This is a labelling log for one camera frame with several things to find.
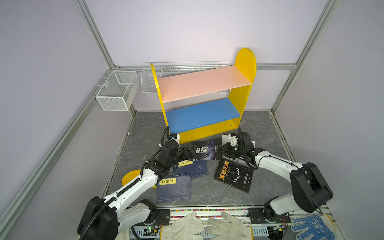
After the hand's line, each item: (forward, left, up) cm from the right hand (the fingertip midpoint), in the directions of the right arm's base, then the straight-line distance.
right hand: (217, 150), depth 87 cm
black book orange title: (-10, -11, -9) cm, 17 cm away
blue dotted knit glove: (-36, -46, -11) cm, 59 cm away
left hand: (-3, +14, +6) cm, 16 cm away
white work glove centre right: (-37, -5, -10) cm, 39 cm away
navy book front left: (-18, +24, -8) cm, 31 cm away
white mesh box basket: (+38, +66, +14) cm, 78 cm away
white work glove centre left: (-36, +16, -9) cm, 41 cm away
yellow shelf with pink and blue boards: (+44, +9, -4) cm, 45 cm away
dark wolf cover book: (+2, +6, -3) cm, 7 cm away
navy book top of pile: (-7, +14, -8) cm, 17 cm away
